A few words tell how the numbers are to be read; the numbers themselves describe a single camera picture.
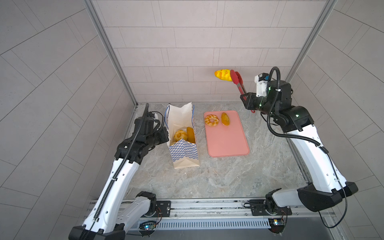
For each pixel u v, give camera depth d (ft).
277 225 2.23
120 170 1.35
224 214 2.32
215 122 3.37
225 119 3.34
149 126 1.73
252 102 1.84
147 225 2.11
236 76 2.33
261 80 1.78
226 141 3.09
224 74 2.39
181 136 2.99
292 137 1.33
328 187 1.22
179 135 3.04
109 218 1.18
